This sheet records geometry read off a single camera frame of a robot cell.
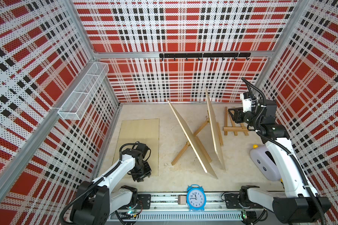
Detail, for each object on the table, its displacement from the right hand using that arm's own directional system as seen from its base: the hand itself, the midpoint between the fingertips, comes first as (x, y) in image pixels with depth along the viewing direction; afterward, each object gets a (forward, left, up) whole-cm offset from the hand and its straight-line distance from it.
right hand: (234, 109), depth 73 cm
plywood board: (+9, +55, -33) cm, 65 cm away
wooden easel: (+11, -10, -32) cm, 35 cm away
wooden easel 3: (+9, -1, -33) cm, 34 cm away
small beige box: (-37, +28, -30) cm, 55 cm away
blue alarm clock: (-36, +21, -29) cm, 51 cm away
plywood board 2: (-20, +13, -27) cm, 36 cm away
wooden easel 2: (+2, +16, -22) cm, 27 cm away
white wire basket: (+16, +99, -12) cm, 100 cm away
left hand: (-25, +47, -29) cm, 61 cm away
